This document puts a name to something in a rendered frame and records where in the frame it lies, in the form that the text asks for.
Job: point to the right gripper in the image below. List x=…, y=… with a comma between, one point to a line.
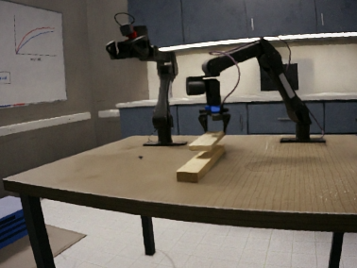
x=126, y=51

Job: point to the pale wooden slat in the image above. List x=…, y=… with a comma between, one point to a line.
x=207, y=141

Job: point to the light wooden bar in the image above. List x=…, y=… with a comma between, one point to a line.
x=199, y=165

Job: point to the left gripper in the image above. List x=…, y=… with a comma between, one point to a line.
x=214, y=104

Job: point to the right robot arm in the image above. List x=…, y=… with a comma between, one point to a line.
x=162, y=118

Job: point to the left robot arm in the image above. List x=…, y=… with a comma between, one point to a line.
x=270, y=57

